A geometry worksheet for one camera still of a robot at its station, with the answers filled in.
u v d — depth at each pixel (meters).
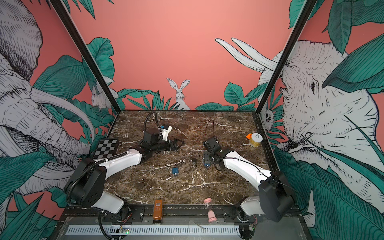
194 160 0.93
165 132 0.80
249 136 1.04
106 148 0.95
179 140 0.79
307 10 0.70
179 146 0.80
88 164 0.46
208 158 0.78
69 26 0.75
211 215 0.73
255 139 0.99
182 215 0.75
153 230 0.70
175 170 0.88
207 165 0.91
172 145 0.78
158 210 0.72
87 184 0.44
